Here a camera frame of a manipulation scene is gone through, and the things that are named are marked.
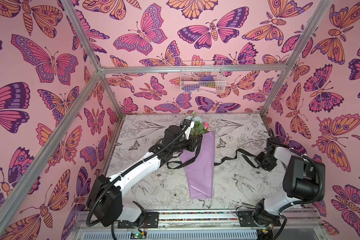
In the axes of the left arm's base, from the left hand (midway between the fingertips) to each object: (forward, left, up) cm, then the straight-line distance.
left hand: (203, 139), depth 74 cm
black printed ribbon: (-1, +15, -26) cm, 30 cm away
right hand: (0, -38, -25) cm, 45 cm away
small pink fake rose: (+27, -6, -21) cm, 35 cm away
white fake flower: (+30, +2, -18) cm, 35 cm away
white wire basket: (+43, -2, +8) cm, 43 cm away
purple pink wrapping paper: (-7, 0, -25) cm, 26 cm away
